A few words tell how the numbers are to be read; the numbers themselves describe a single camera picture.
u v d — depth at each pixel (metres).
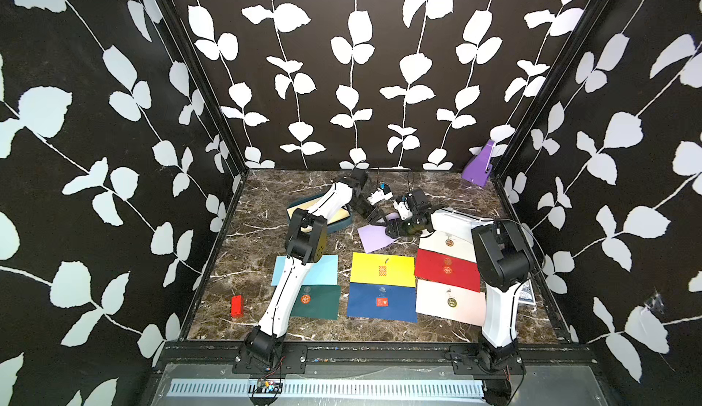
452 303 0.84
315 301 0.85
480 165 1.16
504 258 0.53
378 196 0.95
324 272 0.97
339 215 1.04
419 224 0.76
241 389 0.70
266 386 0.70
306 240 0.67
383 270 0.93
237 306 0.82
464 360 0.73
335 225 0.98
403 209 0.92
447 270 0.92
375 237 0.98
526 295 0.85
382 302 0.84
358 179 0.90
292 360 0.73
